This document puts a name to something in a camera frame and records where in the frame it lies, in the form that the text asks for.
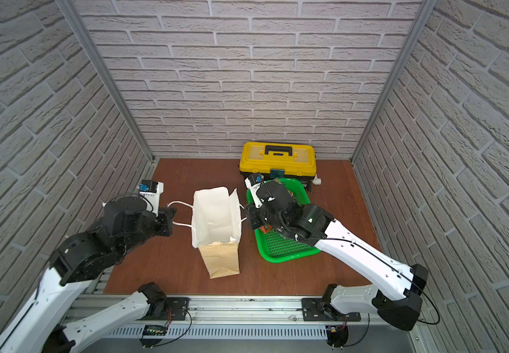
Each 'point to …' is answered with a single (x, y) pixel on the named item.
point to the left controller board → (153, 330)
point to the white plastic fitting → (316, 181)
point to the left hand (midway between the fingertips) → (175, 203)
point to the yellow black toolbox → (279, 160)
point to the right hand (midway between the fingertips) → (249, 206)
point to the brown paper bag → (216, 229)
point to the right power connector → (337, 335)
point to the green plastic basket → (276, 248)
